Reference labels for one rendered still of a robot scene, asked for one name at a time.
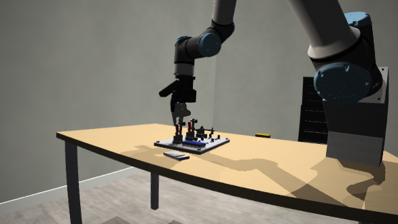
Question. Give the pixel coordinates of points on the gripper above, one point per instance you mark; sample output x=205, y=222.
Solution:
x=182, y=96

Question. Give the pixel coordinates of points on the red-handled toggle clamp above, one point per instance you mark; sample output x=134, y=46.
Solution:
x=178, y=139

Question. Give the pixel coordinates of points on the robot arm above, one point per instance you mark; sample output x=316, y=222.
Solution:
x=344, y=72

